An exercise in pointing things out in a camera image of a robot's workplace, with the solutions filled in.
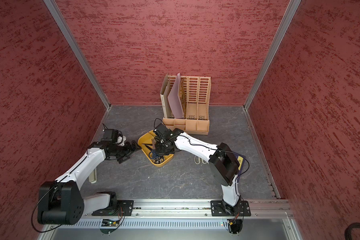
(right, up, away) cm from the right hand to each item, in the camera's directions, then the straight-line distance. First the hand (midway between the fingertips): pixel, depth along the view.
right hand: (159, 156), depth 83 cm
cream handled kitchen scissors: (+22, -4, +7) cm, 24 cm away
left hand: (-14, 0, +2) cm, 14 cm away
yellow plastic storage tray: (-11, +5, +14) cm, 19 cm away
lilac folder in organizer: (+8, +34, +14) cm, 37 cm away
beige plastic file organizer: (+15, +35, +32) cm, 50 cm away
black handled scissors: (-2, -4, +7) cm, 8 cm away
